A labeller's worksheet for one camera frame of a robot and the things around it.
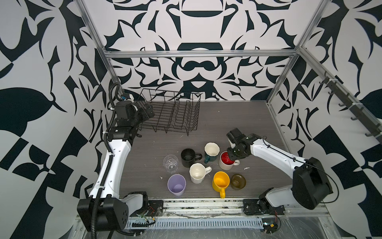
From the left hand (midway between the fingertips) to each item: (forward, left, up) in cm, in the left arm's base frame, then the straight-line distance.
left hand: (142, 106), depth 76 cm
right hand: (-15, -47, -25) cm, 56 cm away
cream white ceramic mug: (-24, -27, -29) cm, 46 cm away
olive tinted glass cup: (-30, -49, -30) cm, 64 cm away
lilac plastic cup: (-29, -16, -31) cm, 45 cm away
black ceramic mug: (-15, -23, -28) cm, 39 cm away
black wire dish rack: (+20, -13, -27) cm, 36 cm away
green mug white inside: (-13, -36, -25) cm, 46 cm away
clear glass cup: (-18, -12, -30) cm, 37 cm away
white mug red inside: (-22, -42, -23) cm, 53 cm away
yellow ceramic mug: (-29, -40, -30) cm, 57 cm away
